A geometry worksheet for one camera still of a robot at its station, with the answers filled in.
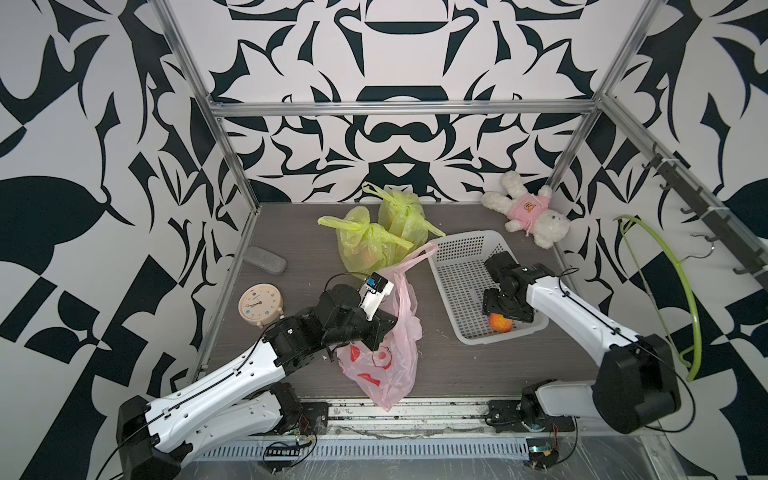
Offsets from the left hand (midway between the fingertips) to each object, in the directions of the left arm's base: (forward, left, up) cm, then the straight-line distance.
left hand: (396, 314), depth 69 cm
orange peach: (+3, -30, -16) cm, 34 cm away
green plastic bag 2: (+25, +8, -8) cm, 27 cm away
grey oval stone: (+29, +41, -18) cm, 53 cm away
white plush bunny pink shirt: (+43, -51, -14) cm, 68 cm away
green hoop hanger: (-14, -58, +4) cm, 59 cm away
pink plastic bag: (-8, +3, -12) cm, 15 cm away
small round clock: (+14, +39, -19) cm, 46 cm away
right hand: (+7, -30, -14) cm, 33 cm away
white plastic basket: (+27, -23, -20) cm, 40 cm away
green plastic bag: (+36, -5, -6) cm, 37 cm away
